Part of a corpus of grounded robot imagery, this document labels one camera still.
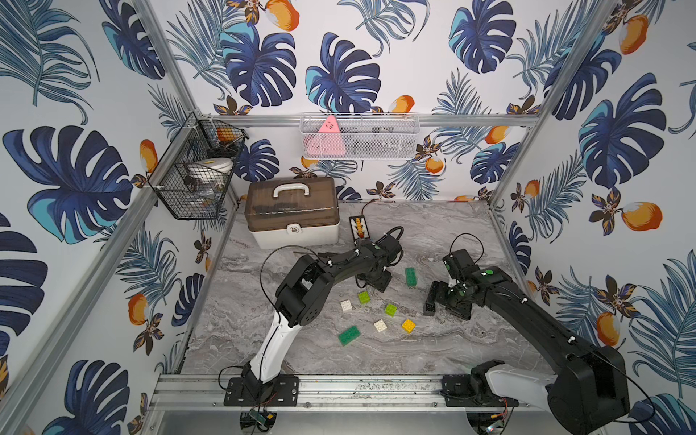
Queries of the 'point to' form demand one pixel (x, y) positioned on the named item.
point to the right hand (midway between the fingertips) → (438, 302)
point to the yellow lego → (408, 325)
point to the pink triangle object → (329, 141)
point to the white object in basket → (214, 168)
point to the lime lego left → (364, 297)
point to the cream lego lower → (380, 325)
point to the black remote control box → (359, 227)
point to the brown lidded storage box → (292, 212)
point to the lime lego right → (391, 309)
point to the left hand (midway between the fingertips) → (376, 278)
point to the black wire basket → (186, 198)
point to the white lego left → (346, 305)
